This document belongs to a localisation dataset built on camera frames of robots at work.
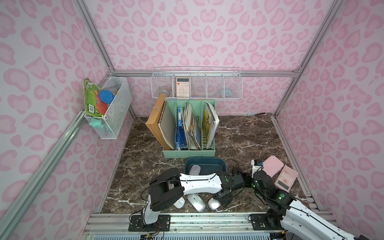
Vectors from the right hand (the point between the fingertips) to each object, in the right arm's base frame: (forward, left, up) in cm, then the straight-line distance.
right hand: (242, 172), depth 83 cm
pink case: (+7, -21, -7) cm, 24 cm away
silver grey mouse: (-15, +16, -8) cm, 23 cm away
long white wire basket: (+51, +25, +22) cm, 61 cm away
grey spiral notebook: (+20, +42, +16) cm, 49 cm away
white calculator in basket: (+46, +34, +23) cm, 62 cm away
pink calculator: (-1, -26, -7) cm, 27 cm away
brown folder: (+26, +39, +11) cm, 48 cm away
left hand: (-11, +11, -5) cm, 17 cm away
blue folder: (+19, +36, +5) cm, 41 cm away
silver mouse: (-15, +25, -5) cm, 29 cm away
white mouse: (-15, +33, -5) cm, 37 cm away
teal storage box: (+7, +19, -6) cm, 21 cm away
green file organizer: (+35, +25, +17) cm, 47 cm away
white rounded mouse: (+2, +26, -4) cm, 27 cm away
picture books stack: (+19, +28, +15) cm, 38 cm away
